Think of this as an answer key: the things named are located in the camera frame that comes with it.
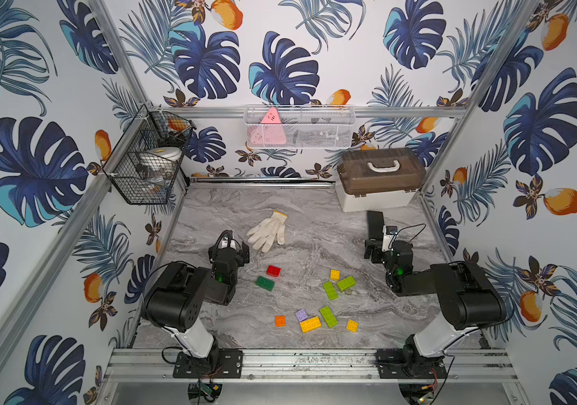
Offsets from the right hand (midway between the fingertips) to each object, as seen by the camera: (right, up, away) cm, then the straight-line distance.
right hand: (381, 240), depth 97 cm
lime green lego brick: (-15, -14, -7) cm, 22 cm away
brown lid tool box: (0, +24, +1) cm, 24 cm away
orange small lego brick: (-38, -25, -15) cm, 48 cm away
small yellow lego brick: (-18, -12, -5) cm, 23 cm away
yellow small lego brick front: (-15, -26, -15) cm, 34 cm away
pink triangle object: (-42, +40, -7) cm, 58 cm away
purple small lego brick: (-31, -23, -14) cm, 41 cm away
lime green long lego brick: (-20, -17, -8) cm, 28 cm away
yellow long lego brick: (-29, -25, -16) cm, 41 cm away
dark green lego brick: (-44, -14, -7) cm, 47 cm away
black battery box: (+1, +6, +10) cm, 11 cm away
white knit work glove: (-46, +1, +7) cm, 47 cm away
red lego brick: (-41, -11, -4) cm, 43 cm away
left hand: (-58, 0, -3) cm, 58 cm away
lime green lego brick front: (-22, -23, -15) cm, 36 cm away
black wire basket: (-82, +26, -15) cm, 87 cm away
